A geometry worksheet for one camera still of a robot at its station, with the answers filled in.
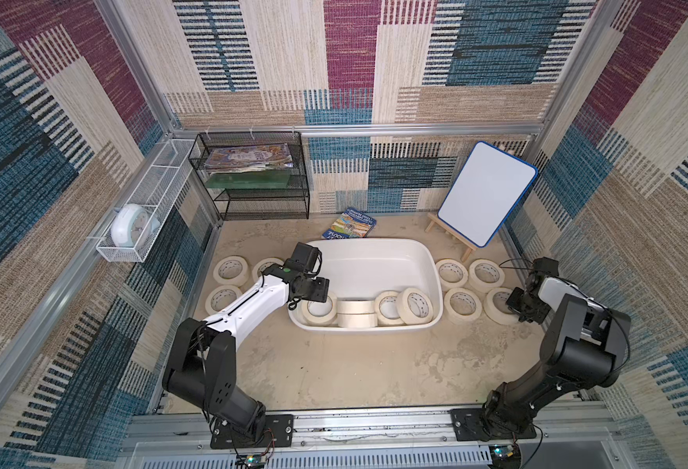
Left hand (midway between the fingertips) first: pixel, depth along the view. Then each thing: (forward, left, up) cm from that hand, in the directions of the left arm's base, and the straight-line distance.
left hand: (316, 288), depth 89 cm
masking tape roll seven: (-6, -12, -1) cm, 13 cm away
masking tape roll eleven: (+10, -45, -8) cm, 47 cm away
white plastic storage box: (+16, -15, -13) cm, 26 cm away
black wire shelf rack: (+42, +31, -4) cm, 52 cm away
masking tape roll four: (-3, -46, -8) cm, 47 cm away
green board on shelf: (+29, +21, +18) cm, 40 cm away
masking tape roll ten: (-3, -30, -8) cm, 31 cm away
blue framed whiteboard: (+24, -53, +17) cm, 61 cm away
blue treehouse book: (+32, -11, -6) cm, 35 cm away
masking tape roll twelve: (-7, -55, -7) cm, 56 cm away
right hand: (-4, -63, -7) cm, 64 cm away
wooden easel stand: (+28, -42, -1) cm, 51 cm away
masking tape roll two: (+15, +20, -7) cm, 26 cm away
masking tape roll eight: (-10, -12, -1) cm, 16 cm away
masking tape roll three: (+9, -57, -8) cm, 58 cm away
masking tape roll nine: (-3, -22, -8) cm, 23 cm away
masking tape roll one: (+13, +32, -9) cm, 36 cm away
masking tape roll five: (-7, -1, -7) cm, 10 cm away
